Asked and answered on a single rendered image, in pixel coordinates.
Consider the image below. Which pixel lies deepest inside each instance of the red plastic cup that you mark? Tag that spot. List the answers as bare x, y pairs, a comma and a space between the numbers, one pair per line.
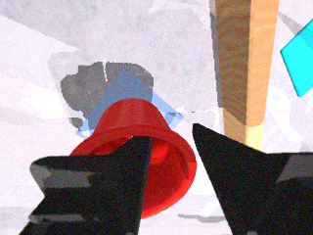
173, 163

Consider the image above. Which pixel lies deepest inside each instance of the wooden plank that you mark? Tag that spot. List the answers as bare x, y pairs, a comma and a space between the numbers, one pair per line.
245, 37

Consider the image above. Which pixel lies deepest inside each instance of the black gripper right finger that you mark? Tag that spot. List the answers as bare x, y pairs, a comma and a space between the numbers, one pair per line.
246, 181

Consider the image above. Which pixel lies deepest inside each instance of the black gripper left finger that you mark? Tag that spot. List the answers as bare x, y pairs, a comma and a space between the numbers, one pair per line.
124, 171

